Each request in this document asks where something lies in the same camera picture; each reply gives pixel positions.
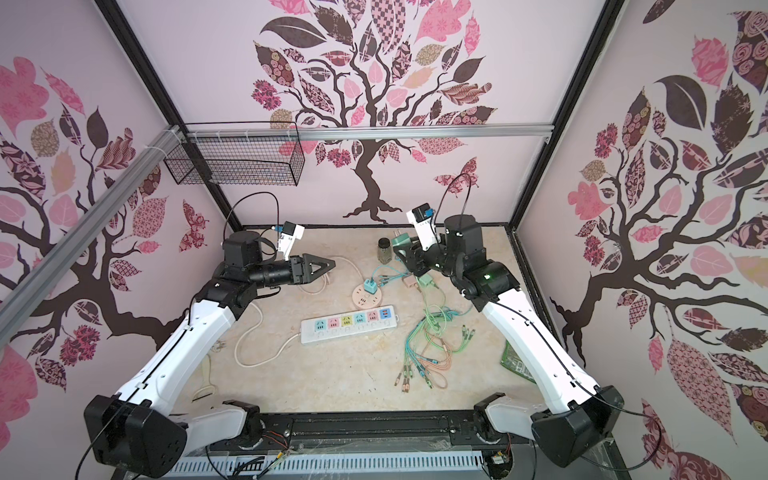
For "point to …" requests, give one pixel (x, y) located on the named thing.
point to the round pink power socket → (365, 299)
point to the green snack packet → (513, 361)
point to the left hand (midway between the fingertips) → (331, 270)
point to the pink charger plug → (410, 281)
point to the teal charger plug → (370, 286)
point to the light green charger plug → (426, 280)
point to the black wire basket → (239, 153)
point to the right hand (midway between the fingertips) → (403, 240)
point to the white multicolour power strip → (348, 324)
